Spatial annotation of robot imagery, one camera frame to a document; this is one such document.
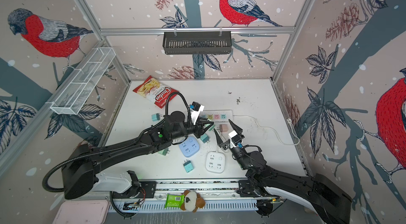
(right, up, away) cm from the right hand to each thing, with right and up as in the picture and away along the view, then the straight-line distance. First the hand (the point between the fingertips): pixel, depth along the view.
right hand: (222, 126), depth 69 cm
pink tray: (-59, -35, -4) cm, 69 cm away
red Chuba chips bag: (-46, +18, +41) cm, 64 cm away
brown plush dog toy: (-13, -33, -1) cm, 36 cm away
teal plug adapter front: (-16, -23, +10) cm, 30 cm away
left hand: (-4, +1, 0) cm, 5 cm away
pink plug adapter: (+3, -6, +23) cm, 24 cm away
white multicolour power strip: (+2, 0, +28) cm, 28 cm away
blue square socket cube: (-16, -15, +15) cm, 26 cm away
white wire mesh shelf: (-70, +15, +4) cm, 72 cm away
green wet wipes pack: (-21, -34, 0) cm, 40 cm away
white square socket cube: (-2, -21, +10) cm, 23 cm away
